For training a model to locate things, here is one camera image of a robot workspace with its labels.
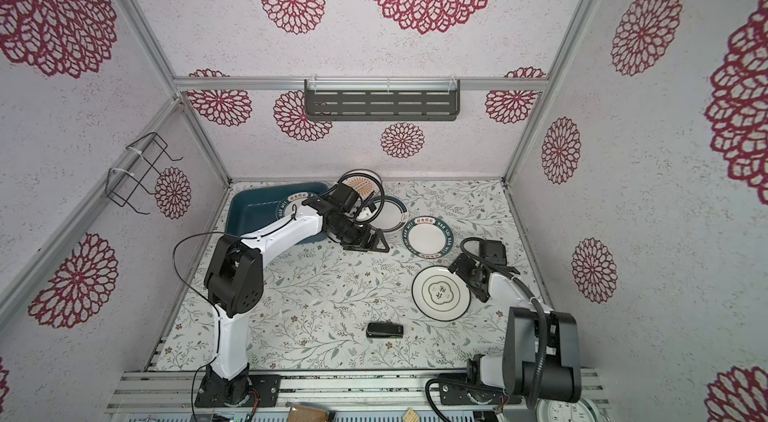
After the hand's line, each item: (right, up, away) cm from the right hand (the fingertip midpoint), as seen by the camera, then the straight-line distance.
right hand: (464, 270), depth 91 cm
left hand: (-27, +6, -4) cm, 28 cm away
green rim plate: (-58, +20, +18) cm, 64 cm away
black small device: (-25, -15, -9) cm, 30 cm away
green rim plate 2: (-9, +9, +13) cm, 18 cm away
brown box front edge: (-42, -28, -24) cm, 56 cm away
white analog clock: (+17, -27, -24) cm, 40 cm away
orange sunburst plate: (-30, +25, -14) cm, 41 cm away
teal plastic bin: (-74, +19, +18) cm, 78 cm away
